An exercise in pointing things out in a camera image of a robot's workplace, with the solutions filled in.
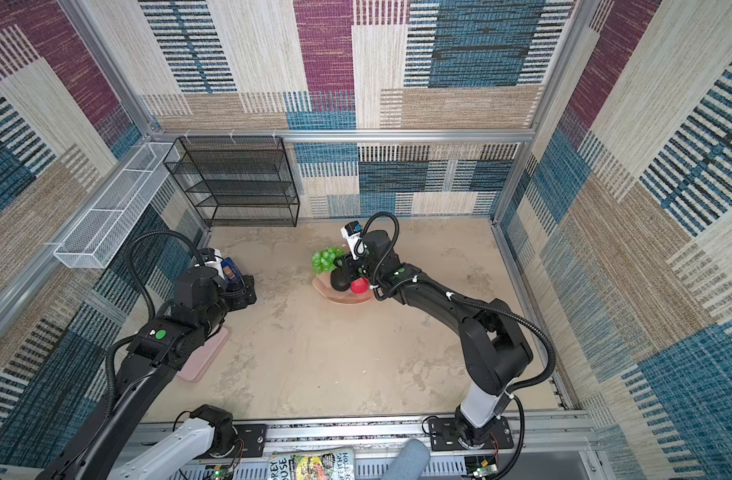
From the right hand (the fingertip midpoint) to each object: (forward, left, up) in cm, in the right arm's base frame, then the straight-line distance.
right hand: (339, 262), depth 85 cm
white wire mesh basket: (-2, +55, +16) cm, 57 cm away
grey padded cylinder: (-46, -16, -15) cm, 51 cm away
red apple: (+1, -5, -14) cm, 15 cm away
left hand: (-9, +23, +8) cm, 26 cm away
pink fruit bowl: (+2, +6, -15) cm, 16 cm away
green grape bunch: (-1, +4, +2) cm, 5 cm away
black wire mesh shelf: (+38, +38, 0) cm, 54 cm away
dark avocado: (+3, +1, -13) cm, 13 cm away
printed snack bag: (-45, +4, -16) cm, 48 cm away
